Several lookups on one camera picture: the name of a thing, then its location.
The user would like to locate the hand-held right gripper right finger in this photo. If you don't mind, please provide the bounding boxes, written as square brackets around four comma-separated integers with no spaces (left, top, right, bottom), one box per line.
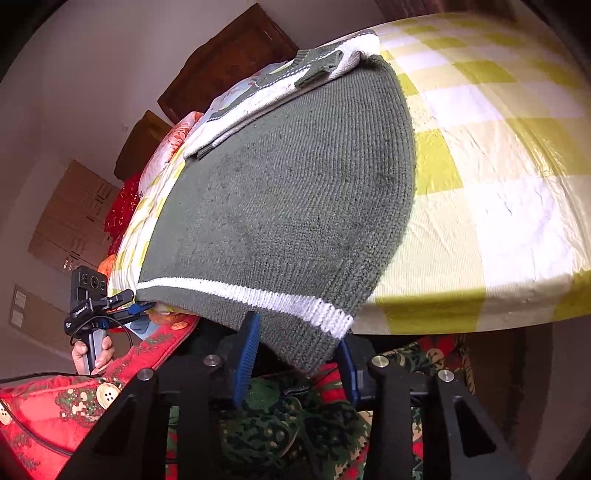
[335,339,532,480]

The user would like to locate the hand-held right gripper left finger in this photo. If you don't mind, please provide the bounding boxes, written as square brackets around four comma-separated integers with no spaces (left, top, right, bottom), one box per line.
[60,311,262,480]

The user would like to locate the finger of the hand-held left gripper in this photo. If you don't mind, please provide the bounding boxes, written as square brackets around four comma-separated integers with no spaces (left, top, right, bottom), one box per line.
[105,288,137,309]
[113,300,156,320]

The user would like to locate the green knit sweater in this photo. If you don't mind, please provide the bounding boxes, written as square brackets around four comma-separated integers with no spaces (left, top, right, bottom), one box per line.
[136,28,419,377]

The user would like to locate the person's left hand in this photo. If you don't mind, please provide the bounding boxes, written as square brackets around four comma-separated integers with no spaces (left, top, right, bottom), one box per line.
[71,336,115,376]

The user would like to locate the light wooden wardrobe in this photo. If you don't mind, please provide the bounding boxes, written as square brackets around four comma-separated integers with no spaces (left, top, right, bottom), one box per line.
[28,159,123,274]

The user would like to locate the red patterned blanket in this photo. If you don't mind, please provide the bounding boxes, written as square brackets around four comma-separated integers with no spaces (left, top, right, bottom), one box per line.
[104,173,142,234]

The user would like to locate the person's red floral jacket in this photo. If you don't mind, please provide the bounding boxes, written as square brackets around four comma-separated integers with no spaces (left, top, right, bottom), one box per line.
[0,314,476,480]

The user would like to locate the small wooden headboard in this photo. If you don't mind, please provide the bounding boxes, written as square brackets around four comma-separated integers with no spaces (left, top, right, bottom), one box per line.
[114,111,174,182]

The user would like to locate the pink floral pillow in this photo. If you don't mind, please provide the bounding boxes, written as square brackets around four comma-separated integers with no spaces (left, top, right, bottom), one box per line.
[139,113,205,195]

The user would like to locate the blue floral pillow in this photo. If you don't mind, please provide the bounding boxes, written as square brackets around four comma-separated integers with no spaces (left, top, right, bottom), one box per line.
[203,76,260,117]

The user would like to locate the yellow checked bed sheet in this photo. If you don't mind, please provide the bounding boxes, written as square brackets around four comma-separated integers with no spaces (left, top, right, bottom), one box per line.
[108,11,591,336]

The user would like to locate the large wooden headboard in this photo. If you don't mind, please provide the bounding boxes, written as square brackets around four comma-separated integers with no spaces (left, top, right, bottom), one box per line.
[158,4,299,125]

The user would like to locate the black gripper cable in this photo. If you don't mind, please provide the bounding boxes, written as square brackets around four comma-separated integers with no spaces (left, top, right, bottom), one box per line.
[0,316,136,457]

